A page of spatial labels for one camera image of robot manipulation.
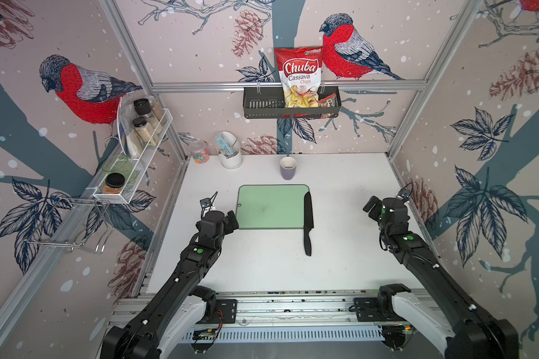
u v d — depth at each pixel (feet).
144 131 2.50
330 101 2.82
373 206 2.44
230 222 2.49
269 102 3.10
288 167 3.42
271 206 3.21
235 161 3.71
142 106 2.61
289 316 2.39
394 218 1.97
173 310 1.71
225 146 3.42
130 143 2.25
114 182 1.95
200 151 3.74
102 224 2.40
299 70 2.62
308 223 3.10
